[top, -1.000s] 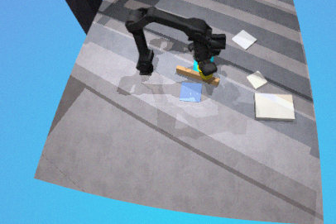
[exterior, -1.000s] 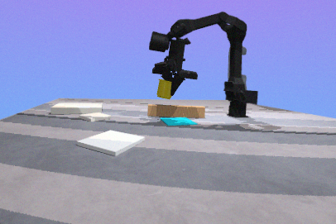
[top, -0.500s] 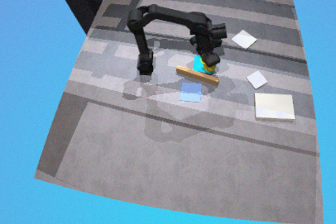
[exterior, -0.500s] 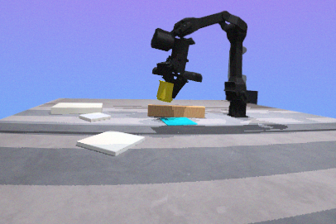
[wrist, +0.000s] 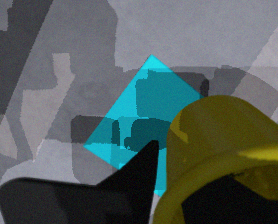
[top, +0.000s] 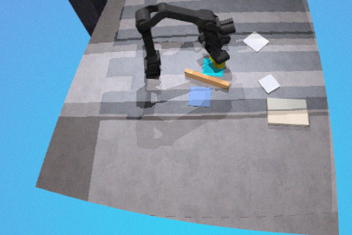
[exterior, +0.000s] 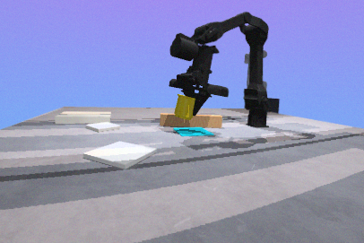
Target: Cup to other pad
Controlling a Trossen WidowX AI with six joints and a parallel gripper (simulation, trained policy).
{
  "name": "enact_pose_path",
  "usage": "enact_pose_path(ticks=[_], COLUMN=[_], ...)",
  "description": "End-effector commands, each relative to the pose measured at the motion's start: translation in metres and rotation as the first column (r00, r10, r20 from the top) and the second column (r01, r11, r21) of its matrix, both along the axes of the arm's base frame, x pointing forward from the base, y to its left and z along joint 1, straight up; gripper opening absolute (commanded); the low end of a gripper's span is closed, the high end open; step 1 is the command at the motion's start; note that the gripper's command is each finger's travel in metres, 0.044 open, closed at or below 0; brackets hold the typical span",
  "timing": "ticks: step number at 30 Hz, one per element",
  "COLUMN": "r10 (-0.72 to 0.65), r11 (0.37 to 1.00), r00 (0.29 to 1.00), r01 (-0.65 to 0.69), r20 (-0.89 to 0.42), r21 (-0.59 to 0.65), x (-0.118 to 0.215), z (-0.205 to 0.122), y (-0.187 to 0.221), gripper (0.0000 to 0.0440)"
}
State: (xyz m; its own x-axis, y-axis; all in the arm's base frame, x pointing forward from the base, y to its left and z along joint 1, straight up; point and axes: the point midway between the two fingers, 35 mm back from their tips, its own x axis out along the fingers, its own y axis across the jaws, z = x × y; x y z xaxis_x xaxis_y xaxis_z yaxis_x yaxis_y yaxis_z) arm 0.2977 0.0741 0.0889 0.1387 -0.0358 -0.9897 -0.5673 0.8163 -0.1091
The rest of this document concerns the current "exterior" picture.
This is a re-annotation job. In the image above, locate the olive yellow cup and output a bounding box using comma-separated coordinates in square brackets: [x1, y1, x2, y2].
[174, 94, 195, 120]

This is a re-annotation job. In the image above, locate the beige flat square slab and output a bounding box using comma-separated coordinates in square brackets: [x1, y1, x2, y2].
[83, 142, 157, 169]

